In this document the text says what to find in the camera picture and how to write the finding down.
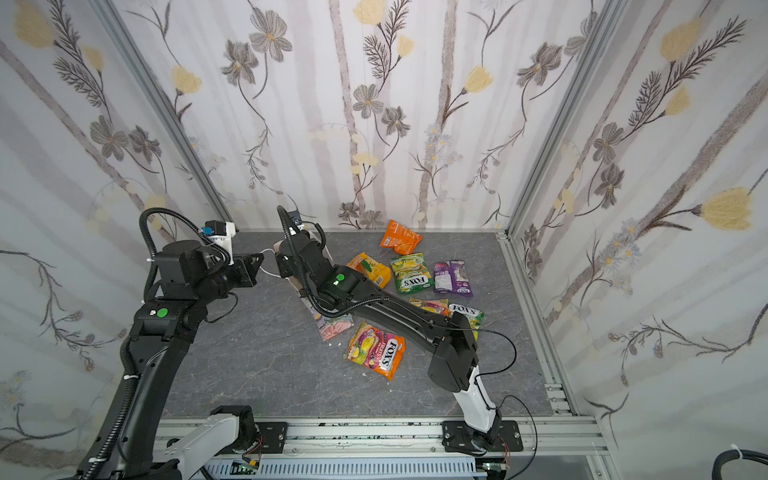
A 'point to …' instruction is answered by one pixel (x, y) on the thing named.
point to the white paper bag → (328, 328)
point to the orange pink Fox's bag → (376, 349)
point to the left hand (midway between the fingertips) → (265, 254)
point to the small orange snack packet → (402, 239)
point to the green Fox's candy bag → (411, 273)
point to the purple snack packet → (452, 277)
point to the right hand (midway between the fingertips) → (288, 236)
